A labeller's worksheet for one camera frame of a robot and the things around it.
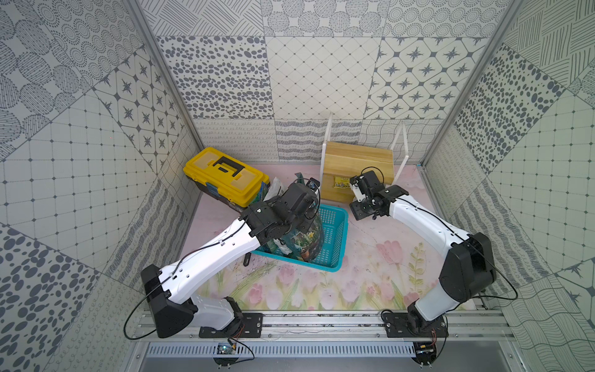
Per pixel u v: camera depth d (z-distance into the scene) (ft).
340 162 3.22
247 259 2.87
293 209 1.64
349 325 2.48
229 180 2.98
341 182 3.48
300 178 2.45
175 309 1.31
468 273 1.44
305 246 2.57
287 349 2.30
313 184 2.01
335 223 3.12
